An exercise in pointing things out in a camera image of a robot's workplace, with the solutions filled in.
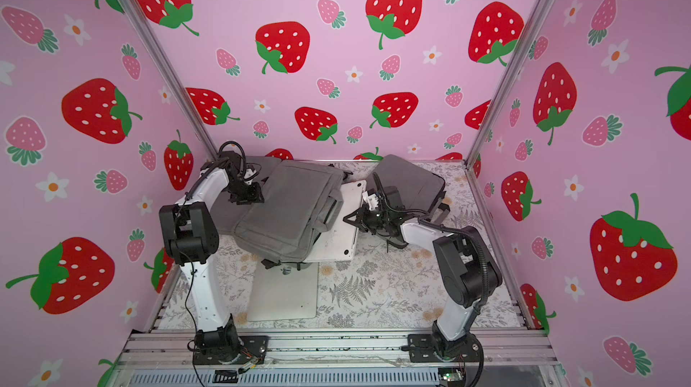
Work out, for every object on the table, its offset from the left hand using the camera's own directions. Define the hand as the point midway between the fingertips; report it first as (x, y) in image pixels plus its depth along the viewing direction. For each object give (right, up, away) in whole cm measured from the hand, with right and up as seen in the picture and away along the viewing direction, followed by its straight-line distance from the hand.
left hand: (260, 199), depth 101 cm
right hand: (+31, -7, -15) cm, 36 cm away
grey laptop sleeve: (+63, +4, +6) cm, 63 cm away
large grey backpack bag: (+10, -5, -8) cm, 14 cm away
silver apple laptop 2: (+13, -30, -15) cm, 36 cm away
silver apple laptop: (+31, -13, -15) cm, 37 cm away
